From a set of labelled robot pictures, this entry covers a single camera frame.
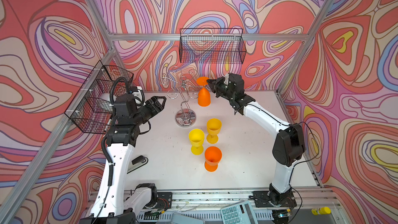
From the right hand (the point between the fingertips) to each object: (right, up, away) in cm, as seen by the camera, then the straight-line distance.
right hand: (206, 82), depth 81 cm
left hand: (-20, -10, -14) cm, 26 cm away
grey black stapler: (-37, -43, 0) cm, 56 cm away
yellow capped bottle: (+49, -57, -17) cm, 77 cm away
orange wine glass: (+3, -37, -7) cm, 38 cm away
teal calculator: (+15, -61, -12) cm, 64 cm away
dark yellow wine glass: (+5, -25, +8) cm, 26 cm away
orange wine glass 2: (-1, -8, +7) cm, 10 cm away
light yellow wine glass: (-5, -30, +3) cm, 31 cm away
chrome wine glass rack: (-14, -20, +20) cm, 32 cm away
